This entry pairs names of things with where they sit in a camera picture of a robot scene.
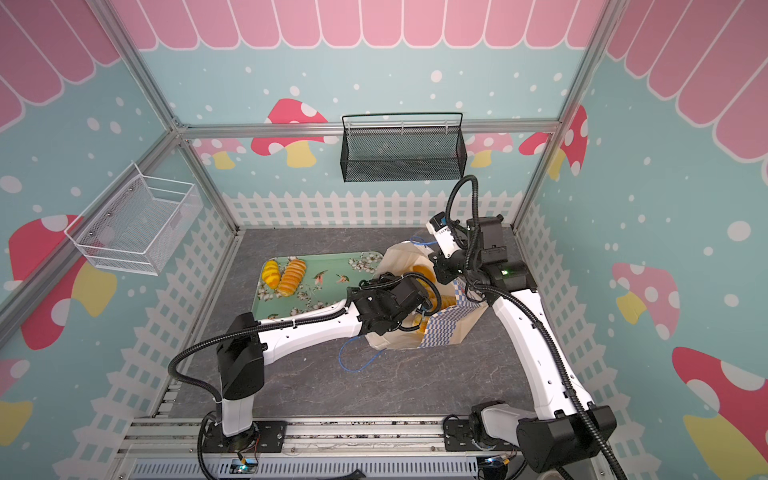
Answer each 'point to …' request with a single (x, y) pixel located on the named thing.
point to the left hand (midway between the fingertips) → (383, 277)
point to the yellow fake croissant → (426, 270)
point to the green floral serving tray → (323, 286)
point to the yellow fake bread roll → (271, 274)
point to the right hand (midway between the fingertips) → (432, 254)
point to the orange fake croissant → (292, 277)
